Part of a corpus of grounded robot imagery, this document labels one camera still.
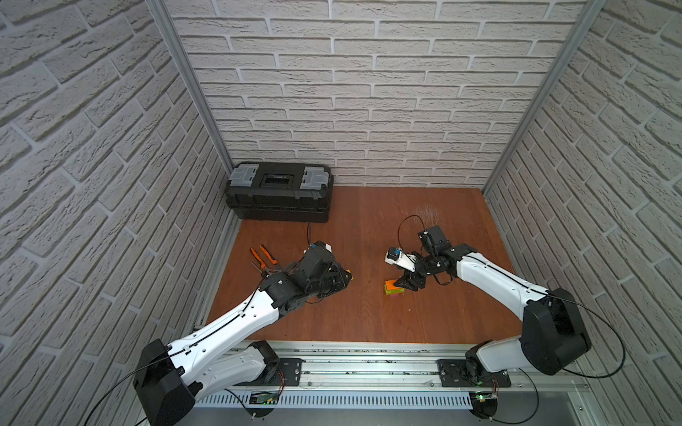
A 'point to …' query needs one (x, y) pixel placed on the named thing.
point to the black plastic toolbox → (281, 191)
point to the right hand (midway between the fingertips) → (402, 272)
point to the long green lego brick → (395, 291)
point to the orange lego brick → (389, 284)
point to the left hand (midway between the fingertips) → (356, 273)
